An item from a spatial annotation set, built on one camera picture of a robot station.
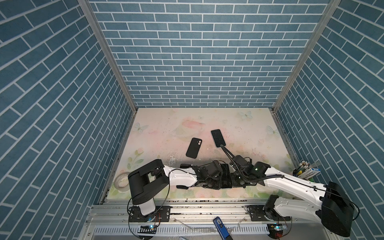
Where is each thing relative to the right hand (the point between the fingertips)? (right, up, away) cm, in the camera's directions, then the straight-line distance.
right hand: (228, 182), depth 80 cm
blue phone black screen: (-2, +21, +25) cm, 33 cm away
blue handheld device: (-5, -17, -12) cm, 21 cm away
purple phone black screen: (-25, -3, +2) cm, 26 cm away
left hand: (-3, -4, +1) cm, 5 cm away
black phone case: (-19, +16, +20) cm, 32 cm away
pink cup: (+34, +6, -3) cm, 35 cm away
